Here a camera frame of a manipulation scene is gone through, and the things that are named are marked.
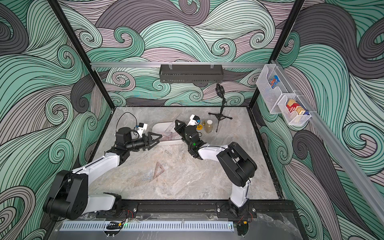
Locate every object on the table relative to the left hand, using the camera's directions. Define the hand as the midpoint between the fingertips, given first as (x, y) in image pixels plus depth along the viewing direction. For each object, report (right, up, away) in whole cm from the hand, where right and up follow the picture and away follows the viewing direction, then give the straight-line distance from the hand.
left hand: (160, 137), depth 80 cm
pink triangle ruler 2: (-3, -20, +8) cm, 22 cm away
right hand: (+8, +10, +7) cm, 14 cm away
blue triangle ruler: (-7, -23, +4) cm, 25 cm away
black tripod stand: (+35, +27, +10) cm, 46 cm away
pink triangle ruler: (+6, +5, +6) cm, 10 cm away
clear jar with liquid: (+29, +5, +19) cm, 35 cm away
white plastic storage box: (+3, -2, +21) cm, 21 cm away
